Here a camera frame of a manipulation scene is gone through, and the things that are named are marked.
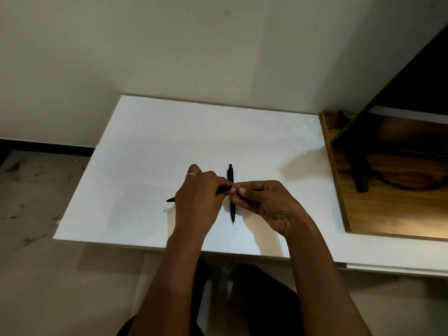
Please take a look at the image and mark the person's left hand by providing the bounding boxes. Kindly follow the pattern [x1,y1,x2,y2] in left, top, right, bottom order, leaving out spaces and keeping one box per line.
[170,164,233,240]

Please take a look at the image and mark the person's right hand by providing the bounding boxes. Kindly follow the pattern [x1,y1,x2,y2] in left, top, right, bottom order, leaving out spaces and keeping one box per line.
[229,180,316,240]

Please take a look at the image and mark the black mechanical pencil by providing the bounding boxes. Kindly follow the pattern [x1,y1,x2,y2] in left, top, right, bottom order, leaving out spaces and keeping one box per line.
[226,163,236,225]
[166,184,233,203]

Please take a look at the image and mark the person's right forearm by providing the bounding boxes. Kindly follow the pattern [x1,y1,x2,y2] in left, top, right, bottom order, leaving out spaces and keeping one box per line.
[283,220,371,336]

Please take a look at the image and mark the person's left forearm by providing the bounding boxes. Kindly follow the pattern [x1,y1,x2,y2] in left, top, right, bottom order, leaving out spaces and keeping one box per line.
[127,232,207,336]

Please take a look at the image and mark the person's black trousers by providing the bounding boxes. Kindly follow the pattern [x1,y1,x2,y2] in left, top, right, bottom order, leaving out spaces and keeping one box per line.
[116,257,305,336]

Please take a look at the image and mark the black television foot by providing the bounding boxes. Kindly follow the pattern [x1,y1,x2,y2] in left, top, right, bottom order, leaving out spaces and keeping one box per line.
[337,109,370,193]

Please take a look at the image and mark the brown wooden board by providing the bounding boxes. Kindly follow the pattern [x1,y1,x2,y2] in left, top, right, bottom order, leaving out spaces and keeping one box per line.
[319,111,448,241]

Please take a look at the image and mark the black skirting board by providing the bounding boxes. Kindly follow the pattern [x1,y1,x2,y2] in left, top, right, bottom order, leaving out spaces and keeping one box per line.
[0,138,95,165]

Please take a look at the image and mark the black television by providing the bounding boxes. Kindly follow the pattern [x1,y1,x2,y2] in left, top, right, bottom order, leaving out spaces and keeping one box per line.
[330,24,448,161]

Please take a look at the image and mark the black cable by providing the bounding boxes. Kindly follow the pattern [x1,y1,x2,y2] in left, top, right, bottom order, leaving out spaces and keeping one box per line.
[367,167,448,192]

